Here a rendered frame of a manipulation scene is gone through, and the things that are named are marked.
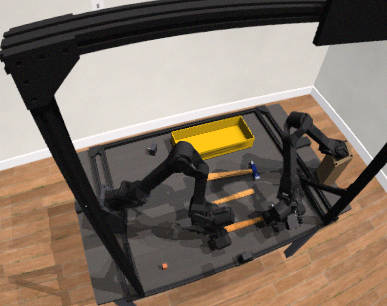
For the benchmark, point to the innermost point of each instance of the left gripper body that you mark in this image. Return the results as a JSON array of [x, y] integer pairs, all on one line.
[[222, 240]]

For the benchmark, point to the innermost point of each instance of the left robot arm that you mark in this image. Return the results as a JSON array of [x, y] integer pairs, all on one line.
[[180, 159]]

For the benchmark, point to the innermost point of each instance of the yellow bin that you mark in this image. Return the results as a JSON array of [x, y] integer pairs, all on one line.
[[216, 138]]

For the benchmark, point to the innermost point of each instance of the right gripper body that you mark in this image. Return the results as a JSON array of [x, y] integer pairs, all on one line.
[[269, 221]]

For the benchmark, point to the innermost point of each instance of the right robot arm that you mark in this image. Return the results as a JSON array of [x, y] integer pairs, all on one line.
[[290, 181]]

